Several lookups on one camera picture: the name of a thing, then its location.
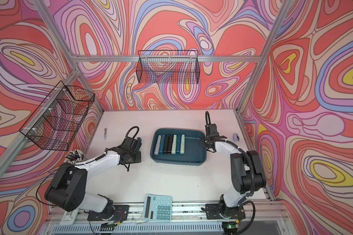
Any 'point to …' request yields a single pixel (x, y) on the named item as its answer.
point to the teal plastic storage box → (178, 147)
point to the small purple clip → (105, 130)
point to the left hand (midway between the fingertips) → (139, 158)
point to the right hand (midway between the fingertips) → (205, 145)
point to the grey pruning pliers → (157, 149)
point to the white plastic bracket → (69, 218)
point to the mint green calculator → (158, 208)
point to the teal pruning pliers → (162, 144)
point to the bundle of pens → (75, 156)
